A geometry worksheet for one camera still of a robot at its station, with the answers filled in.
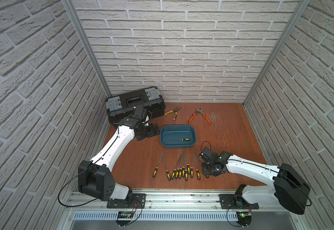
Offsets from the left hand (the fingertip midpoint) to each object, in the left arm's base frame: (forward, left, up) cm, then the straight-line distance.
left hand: (155, 131), depth 82 cm
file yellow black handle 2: (-21, -12, -16) cm, 29 cm away
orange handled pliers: (+30, -33, -15) cm, 47 cm away
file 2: (+4, -18, -16) cm, 24 cm away
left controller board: (-39, +15, -21) cm, 46 cm away
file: (-16, -1, -17) cm, 23 cm away
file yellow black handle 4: (-16, -17, -17) cm, 29 cm away
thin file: (-18, -7, -17) cm, 26 cm away
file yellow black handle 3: (-18, -15, -16) cm, 28 cm away
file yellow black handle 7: (-18, -21, -16) cm, 32 cm away
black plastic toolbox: (+19, +25, 0) cm, 31 cm away
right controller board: (-41, -46, -16) cm, 64 cm away
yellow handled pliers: (+31, -13, -15) cm, 37 cm away
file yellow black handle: (-17, -12, -16) cm, 27 cm away
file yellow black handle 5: (-20, -18, -16) cm, 31 cm away
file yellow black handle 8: (-20, -25, -15) cm, 36 cm away
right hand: (-18, -31, -16) cm, 39 cm away
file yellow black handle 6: (-15, -20, -16) cm, 29 cm away
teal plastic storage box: (+7, -9, -16) cm, 20 cm away
